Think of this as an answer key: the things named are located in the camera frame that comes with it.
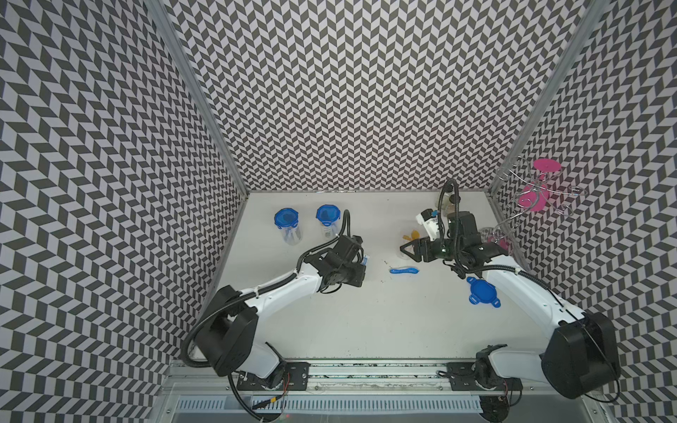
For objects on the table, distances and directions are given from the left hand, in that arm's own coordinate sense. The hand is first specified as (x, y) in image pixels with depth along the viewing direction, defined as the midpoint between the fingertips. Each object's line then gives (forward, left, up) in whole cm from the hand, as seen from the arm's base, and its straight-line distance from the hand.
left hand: (359, 276), depth 84 cm
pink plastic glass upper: (+26, -60, +24) cm, 69 cm away
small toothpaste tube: (+4, -2, +3) cm, 6 cm away
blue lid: (+22, +27, +3) cm, 35 cm away
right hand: (+5, -15, +8) cm, 18 cm away
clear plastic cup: (+11, -14, +3) cm, 19 cm away
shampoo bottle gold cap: (+14, -20, +3) cm, 25 cm away
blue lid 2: (+24, +11, +3) cm, 27 cm away
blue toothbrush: (+6, -18, -7) cm, 21 cm away
